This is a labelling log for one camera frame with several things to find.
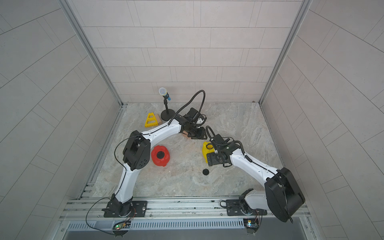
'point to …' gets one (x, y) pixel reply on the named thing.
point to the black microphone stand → (167, 114)
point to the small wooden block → (158, 119)
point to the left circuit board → (122, 224)
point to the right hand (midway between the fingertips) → (215, 159)
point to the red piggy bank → (163, 161)
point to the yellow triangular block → (151, 121)
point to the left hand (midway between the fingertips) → (208, 137)
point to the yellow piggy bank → (207, 148)
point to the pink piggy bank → (185, 134)
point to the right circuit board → (250, 222)
